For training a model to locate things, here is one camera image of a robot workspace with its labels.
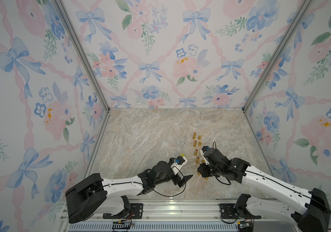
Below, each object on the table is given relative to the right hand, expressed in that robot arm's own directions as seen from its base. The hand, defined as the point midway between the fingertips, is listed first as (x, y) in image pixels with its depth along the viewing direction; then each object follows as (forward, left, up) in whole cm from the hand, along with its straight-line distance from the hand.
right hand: (199, 169), depth 78 cm
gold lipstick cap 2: (+21, -4, -9) cm, 23 cm away
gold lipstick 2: (+15, -1, -9) cm, 17 cm away
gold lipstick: (+21, -1, -8) cm, 22 cm away
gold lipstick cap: (+27, -5, -9) cm, 29 cm away
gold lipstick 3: (+9, -1, -7) cm, 11 cm away
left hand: (0, +6, +2) cm, 7 cm away
